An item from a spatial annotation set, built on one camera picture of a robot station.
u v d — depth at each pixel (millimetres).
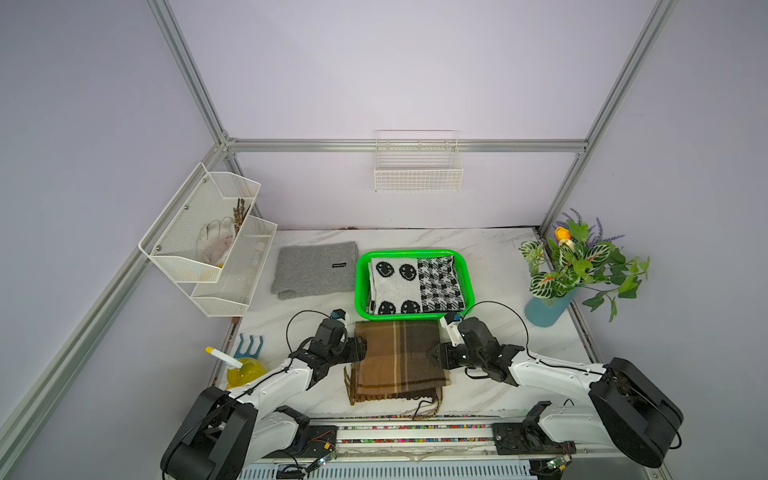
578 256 678
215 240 769
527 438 651
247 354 882
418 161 951
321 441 720
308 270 1043
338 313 817
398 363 838
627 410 426
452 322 792
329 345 682
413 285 957
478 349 668
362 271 966
